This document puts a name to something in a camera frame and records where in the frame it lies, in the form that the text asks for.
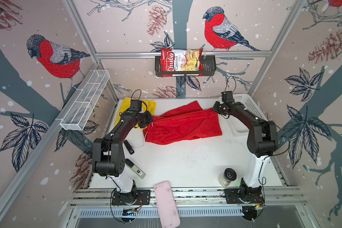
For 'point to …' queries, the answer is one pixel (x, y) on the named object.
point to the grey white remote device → (139, 172)
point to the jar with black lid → (229, 175)
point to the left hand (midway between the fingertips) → (152, 118)
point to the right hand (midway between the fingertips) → (213, 109)
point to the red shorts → (186, 123)
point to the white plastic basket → (233, 126)
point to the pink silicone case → (168, 211)
